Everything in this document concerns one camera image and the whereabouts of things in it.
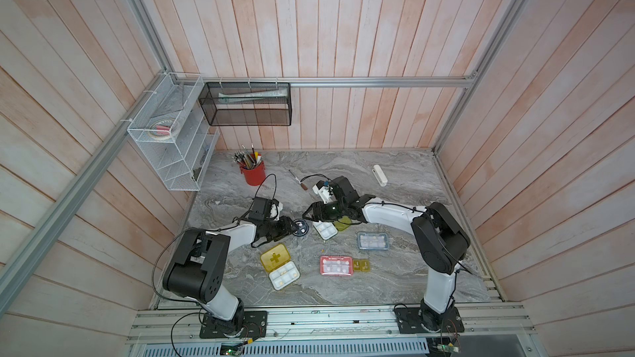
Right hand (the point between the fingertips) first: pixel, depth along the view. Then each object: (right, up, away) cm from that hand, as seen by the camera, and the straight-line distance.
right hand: (307, 216), depth 89 cm
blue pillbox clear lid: (+25, -9, +1) cm, 26 cm away
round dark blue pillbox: (-2, -5, +5) cm, 7 cm away
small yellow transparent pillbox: (+19, -16, -5) cm, 26 cm away
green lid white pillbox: (+8, -6, +4) cm, 11 cm away
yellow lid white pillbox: (-8, -18, -6) cm, 21 cm away
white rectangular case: (+32, +15, +18) cm, 40 cm away
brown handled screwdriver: (-2, +10, +18) cm, 21 cm away
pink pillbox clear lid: (+11, -17, -5) cm, 20 cm away
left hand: (-5, -6, +3) cm, 8 cm away
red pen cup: (-23, +15, +15) cm, 31 cm away
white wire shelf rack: (-40, +19, -11) cm, 46 cm away
